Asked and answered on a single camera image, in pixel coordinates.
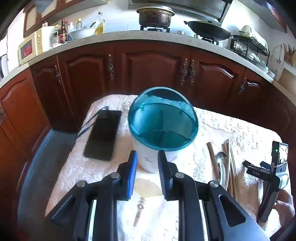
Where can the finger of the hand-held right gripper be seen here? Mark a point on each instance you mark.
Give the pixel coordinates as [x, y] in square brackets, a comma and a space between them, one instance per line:
[254, 165]

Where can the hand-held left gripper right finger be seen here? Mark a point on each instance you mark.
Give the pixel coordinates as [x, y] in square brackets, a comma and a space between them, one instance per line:
[161, 171]

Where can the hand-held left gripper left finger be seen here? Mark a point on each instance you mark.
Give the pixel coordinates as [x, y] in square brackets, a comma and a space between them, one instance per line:
[133, 171]

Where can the white utensil holder teal rim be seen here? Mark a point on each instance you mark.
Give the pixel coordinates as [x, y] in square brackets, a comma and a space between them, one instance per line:
[150, 157]

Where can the metal spoon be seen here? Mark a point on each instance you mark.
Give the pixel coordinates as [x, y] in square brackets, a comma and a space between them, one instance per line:
[220, 157]

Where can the person's right hand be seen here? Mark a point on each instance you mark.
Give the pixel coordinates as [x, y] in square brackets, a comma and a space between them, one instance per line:
[285, 206]

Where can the black smartphone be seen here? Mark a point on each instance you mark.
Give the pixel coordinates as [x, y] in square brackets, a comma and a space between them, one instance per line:
[101, 136]

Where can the white embroidered tablecloth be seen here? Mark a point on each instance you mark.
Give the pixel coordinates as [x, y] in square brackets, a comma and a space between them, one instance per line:
[196, 129]

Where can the wooden cutting board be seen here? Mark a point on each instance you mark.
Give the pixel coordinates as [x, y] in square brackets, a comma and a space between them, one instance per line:
[288, 77]

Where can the white dishes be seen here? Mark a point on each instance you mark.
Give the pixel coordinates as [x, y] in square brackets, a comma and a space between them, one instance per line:
[263, 67]

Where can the red wooden base cabinets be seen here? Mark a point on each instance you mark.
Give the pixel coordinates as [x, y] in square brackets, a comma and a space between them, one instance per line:
[150, 67]

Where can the white cloth cover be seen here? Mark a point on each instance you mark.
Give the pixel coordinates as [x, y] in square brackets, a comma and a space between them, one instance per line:
[254, 34]

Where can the grey stone kitchen countertop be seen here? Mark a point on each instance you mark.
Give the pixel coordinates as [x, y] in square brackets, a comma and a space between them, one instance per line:
[138, 37]

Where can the gas stove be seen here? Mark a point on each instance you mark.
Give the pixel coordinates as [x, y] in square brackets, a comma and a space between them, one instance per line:
[155, 29]

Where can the black wok with lid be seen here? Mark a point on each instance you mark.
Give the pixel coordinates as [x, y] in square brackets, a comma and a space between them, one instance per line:
[208, 30]

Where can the white ceramic bowl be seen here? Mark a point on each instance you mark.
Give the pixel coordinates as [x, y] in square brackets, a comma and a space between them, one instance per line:
[81, 34]

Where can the yellow cooking oil bottle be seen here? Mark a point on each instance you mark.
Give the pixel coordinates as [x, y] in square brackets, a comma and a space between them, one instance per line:
[100, 26]

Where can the dark cooking pot with lid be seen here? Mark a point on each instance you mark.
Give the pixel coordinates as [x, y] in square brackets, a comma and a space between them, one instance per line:
[155, 18]

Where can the dark sauce bottle red label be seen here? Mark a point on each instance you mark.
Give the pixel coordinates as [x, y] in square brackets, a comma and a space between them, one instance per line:
[63, 34]

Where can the clear bottle dark cap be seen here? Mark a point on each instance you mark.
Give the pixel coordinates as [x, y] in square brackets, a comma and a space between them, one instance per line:
[56, 37]

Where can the clear bottle white cap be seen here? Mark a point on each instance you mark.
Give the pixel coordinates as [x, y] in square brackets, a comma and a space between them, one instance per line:
[71, 27]

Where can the clear bottle yellow cap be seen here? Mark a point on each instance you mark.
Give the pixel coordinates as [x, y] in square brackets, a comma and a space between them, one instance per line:
[79, 24]

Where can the white cylindrical container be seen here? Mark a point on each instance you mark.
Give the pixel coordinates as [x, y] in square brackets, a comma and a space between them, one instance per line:
[47, 38]

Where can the cream microwave oven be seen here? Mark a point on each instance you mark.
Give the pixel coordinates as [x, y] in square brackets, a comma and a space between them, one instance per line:
[30, 48]

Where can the steel range hood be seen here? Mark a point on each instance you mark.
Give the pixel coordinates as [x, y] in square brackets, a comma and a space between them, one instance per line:
[196, 9]

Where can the white electric kettle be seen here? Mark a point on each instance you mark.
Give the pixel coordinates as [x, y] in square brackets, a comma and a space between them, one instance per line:
[4, 66]

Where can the wall chopstick basket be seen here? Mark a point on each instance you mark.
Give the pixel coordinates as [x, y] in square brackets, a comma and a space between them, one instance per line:
[289, 56]

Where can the red wooden wall cabinets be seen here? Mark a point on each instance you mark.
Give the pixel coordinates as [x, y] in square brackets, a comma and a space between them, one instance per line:
[266, 14]

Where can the wooden wall cabinets cream panels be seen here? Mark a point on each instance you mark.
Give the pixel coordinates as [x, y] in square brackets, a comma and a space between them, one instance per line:
[53, 7]

